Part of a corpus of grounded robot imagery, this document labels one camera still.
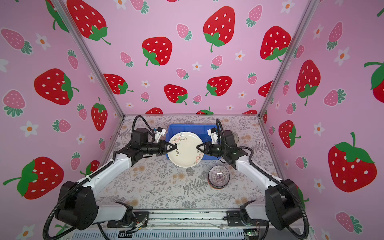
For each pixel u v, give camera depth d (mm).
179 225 732
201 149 773
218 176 817
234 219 731
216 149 705
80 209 410
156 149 711
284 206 412
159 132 757
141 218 750
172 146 773
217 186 764
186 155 771
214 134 760
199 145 796
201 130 1074
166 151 724
